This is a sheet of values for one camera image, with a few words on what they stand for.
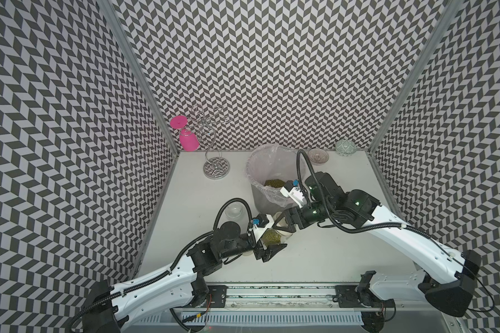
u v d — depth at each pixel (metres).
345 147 1.16
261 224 0.57
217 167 0.96
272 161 0.85
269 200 0.75
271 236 0.61
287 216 0.57
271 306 0.72
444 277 0.39
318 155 1.12
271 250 0.59
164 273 0.47
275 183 0.88
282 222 0.59
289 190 0.61
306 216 0.57
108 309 0.40
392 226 0.43
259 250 0.60
